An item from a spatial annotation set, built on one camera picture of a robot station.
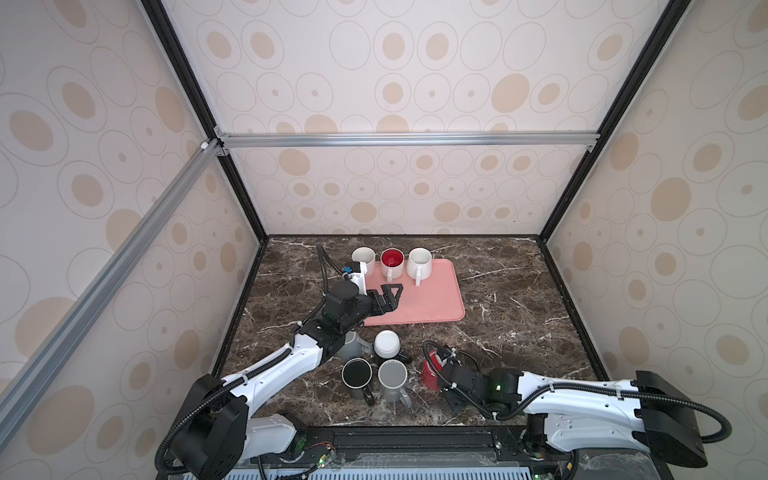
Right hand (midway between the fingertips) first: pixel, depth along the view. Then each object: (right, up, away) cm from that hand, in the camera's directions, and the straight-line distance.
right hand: (448, 386), depth 81 cm
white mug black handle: (-17, +11, +1) cm, 20 cm away
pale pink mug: (-24, +36, +22) cm, 48 cm away
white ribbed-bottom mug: (-6, +33, +19) cm, 39 cm away
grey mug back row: (-26, +10, +3) cm, 28 cm away
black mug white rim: (-24, +5, -5) cm, 25 cm away
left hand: (-13, +28, -4) cm, 31 cm away
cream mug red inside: (-15, +34, +25) cm, 45 cm away
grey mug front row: (-15, +5, -7) cm, 17 cm away
